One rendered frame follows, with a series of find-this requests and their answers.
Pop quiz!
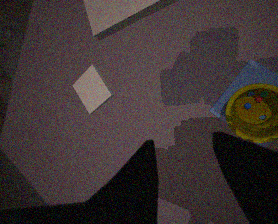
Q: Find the beige flat rectangular slab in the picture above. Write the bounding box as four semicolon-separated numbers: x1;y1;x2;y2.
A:
72;64;114;114

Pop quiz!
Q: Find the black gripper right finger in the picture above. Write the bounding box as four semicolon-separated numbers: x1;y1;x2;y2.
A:
212;132;278;224

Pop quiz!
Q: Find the grey flat box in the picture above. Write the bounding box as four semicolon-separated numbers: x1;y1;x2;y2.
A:
83;0;174;37

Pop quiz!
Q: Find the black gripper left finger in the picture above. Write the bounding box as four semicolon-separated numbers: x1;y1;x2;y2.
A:
0;140;158;224

